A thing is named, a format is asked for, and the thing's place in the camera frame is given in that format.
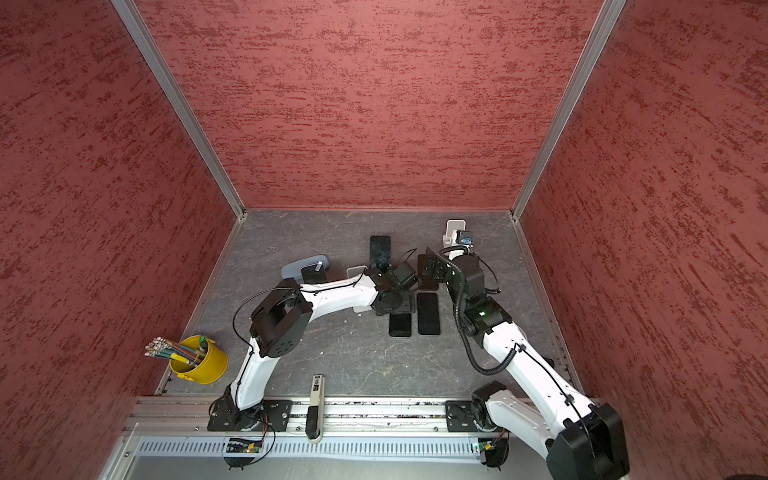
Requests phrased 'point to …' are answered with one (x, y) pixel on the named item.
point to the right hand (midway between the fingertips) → (438, 255)
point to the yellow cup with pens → (195, 359)
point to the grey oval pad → (294, 270)
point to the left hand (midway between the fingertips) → (402, 313)
